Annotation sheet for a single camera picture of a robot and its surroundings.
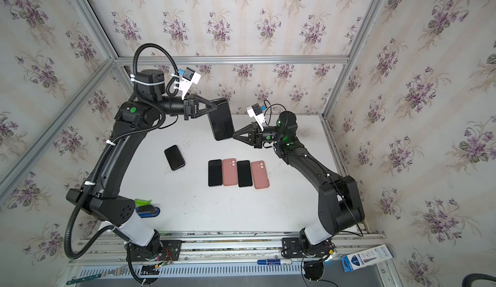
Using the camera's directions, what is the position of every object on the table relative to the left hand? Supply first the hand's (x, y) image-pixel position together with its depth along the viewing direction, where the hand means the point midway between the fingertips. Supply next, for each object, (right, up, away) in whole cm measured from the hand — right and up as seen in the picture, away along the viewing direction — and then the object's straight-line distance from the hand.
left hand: (217, 107), depth 61 cm
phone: (+8, -29, +34) cm, 45 cm away
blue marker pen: (+20, -56, +9) cm, 60 cm away
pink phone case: (0, -28, +35) cm, 45 cm away
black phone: (-30, -22, +40) cm, 54 cm away
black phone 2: (-7, -28, +34) cm, 44 cm away
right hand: (+8, -10, +7) cm, 14 cm away
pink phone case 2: (+16, -29, +33) cm, 47 cm away
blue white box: (+54, -55, +9) cm, 77 cm away
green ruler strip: (-46, -60, +7) cm, 76 cm away
